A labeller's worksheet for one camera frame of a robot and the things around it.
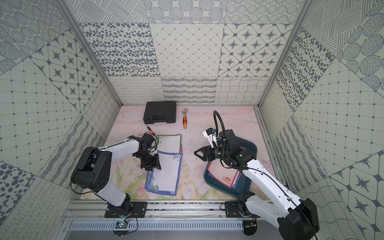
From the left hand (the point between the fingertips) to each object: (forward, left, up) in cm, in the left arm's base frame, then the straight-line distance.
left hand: (161, 169), depth 86 cm
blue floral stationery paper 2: (-7, -42, -2) cm, 43 cm away
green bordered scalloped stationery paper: (+19, -2, -2) cm, 19 cm away
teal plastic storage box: (-7, -47, -1) cm, 47 cm away
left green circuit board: (-26, +16, -4) cm, 31 cm away
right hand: (+2, -22, +17) cm, 28 cm away
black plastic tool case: (+45, +9, +2) cm, 46 cm away
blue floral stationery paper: (-6, -3, -2) cm, 7 cm away
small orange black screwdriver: (+29, +14, -1) cm, 32 cm away
